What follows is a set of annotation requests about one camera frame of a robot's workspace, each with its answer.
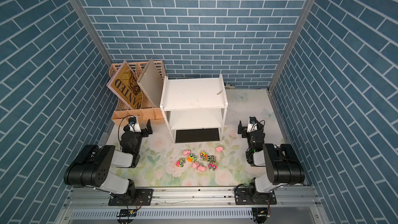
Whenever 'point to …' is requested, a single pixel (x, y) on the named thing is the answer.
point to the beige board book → (151, 81)
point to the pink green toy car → (180, 163)
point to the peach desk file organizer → (124, 111)
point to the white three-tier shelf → (195, 109)
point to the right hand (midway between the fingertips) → (251, 121)
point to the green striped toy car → (204, 155)
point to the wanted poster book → (124, 83)
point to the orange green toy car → (192, 157)
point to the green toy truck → (211, 158)
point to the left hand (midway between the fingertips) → (144, 120)
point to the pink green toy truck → (213, 166)
